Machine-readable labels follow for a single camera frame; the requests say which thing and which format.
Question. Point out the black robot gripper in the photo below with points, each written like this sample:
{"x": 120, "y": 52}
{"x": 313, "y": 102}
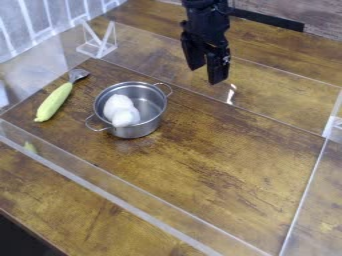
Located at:
{"x": 203, "y": 38}

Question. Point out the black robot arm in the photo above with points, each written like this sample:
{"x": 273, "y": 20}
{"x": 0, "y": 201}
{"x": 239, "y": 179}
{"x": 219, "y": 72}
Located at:
{"x": 204, "y": 3}

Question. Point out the silver metal pot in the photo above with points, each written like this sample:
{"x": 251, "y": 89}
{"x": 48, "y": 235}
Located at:
{"x": 150, "y": 99}

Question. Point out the black bar at table edge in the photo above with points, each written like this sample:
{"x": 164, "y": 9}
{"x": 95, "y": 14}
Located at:
{"x": 267, "y": 19}

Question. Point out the clear acrylic triangle stand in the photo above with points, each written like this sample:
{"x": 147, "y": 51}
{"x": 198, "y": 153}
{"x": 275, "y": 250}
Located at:
{"x": 98, "y": 47}

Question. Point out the grey metal spatula head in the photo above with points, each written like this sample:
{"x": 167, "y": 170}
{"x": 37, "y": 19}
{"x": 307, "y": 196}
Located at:
{"x": 78, "y": 74}

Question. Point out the yellow green corn cob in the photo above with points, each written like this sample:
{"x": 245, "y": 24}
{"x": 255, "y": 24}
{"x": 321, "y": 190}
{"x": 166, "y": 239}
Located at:
{"x": 52, "y": 103}

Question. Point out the clear acrylic front barrier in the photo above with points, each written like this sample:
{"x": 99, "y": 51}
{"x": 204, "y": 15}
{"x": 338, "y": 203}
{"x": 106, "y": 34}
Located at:
{"x": 179, "y": 223}

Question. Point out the clear acrylic barrier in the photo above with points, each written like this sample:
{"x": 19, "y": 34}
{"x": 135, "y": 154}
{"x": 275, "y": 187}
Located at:
{"x": 315, "y": 230}
{"x": 179, "y": 223}

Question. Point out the clear acrylic right barrier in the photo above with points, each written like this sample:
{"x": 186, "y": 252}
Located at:
{"x": 315, "y": 230}

